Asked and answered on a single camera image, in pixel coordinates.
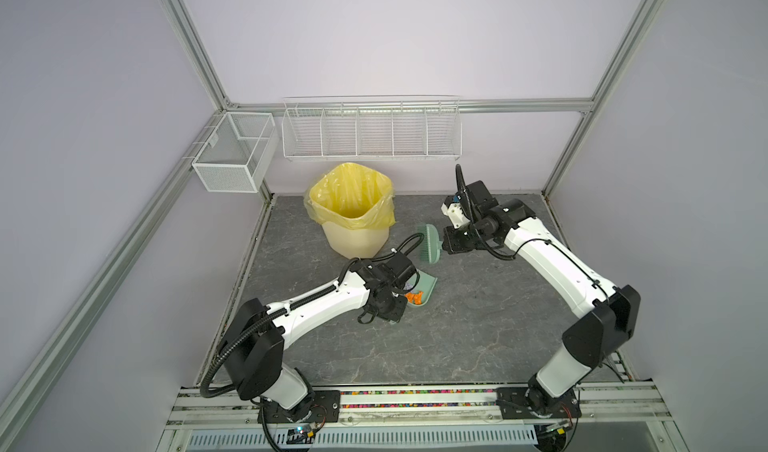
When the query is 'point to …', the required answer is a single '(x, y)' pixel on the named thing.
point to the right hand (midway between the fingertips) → (446, 247)
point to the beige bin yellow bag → (355, 206)
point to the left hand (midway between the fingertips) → (392, 317)
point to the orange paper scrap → (416, 298)
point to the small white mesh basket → (236, 151)
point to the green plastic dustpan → (421, 281)
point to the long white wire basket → (372, 128)
